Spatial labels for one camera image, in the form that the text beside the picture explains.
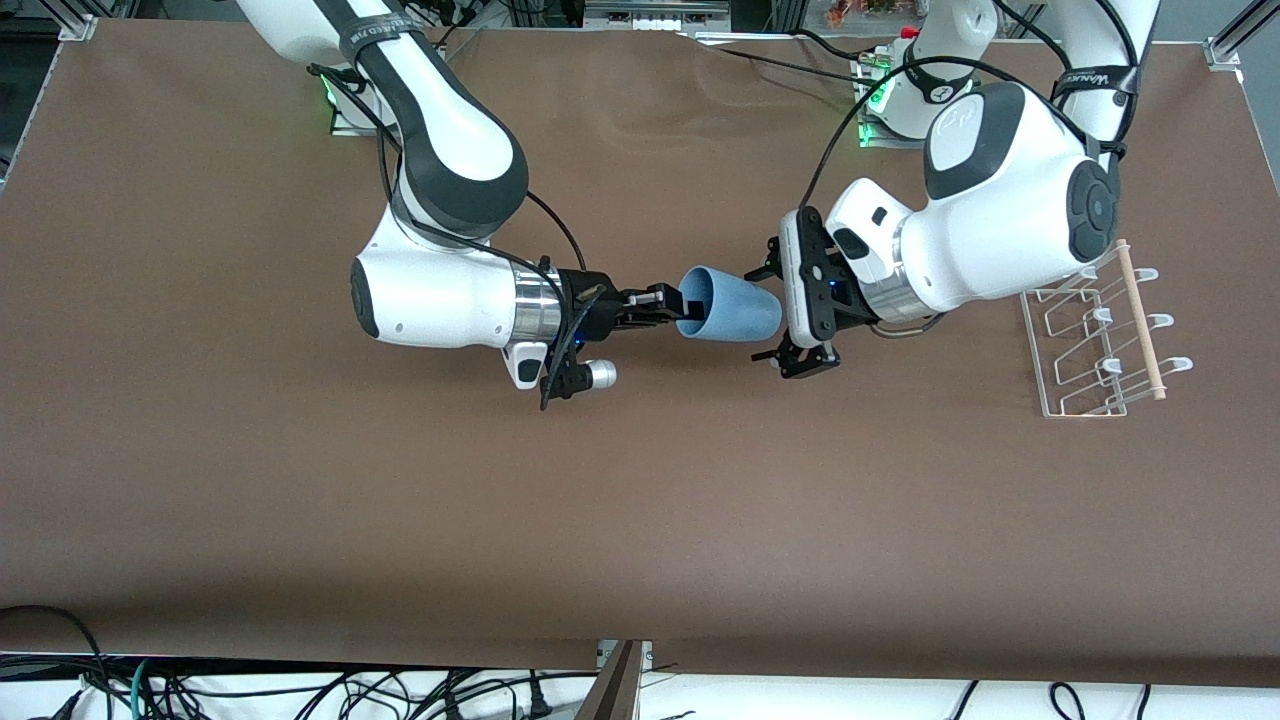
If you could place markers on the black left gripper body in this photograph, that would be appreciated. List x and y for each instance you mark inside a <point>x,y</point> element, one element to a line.
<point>846,296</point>

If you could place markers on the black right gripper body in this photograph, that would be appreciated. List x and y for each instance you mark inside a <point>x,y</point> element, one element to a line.
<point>596,303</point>

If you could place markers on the blue plastic cup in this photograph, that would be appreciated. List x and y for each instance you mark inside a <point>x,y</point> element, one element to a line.
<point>740,310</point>

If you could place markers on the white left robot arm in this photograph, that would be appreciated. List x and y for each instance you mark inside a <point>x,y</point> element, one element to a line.
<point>1000,200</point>

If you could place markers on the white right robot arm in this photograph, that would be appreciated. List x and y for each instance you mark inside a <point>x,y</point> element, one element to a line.
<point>440,300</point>

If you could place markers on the brown table cover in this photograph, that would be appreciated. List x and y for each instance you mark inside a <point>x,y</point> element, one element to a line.
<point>640,500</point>

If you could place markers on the white power strip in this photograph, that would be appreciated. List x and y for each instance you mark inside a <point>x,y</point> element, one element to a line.
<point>655,22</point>

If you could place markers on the orange red item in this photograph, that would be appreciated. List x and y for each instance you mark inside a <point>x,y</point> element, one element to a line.
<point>860,10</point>

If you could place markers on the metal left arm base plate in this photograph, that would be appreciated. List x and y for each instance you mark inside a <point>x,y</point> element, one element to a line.
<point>880,143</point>

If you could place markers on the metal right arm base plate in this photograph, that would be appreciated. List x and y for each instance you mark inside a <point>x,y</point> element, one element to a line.
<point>345,128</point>

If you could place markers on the silver metal bracket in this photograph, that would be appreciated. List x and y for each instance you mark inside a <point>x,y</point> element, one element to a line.
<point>645,655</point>

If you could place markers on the brown angled post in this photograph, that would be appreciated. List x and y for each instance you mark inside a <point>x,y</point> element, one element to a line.
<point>612,690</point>

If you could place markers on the aluminium frame profile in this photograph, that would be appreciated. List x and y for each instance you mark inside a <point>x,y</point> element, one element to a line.
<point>1225,50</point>
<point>78,25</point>

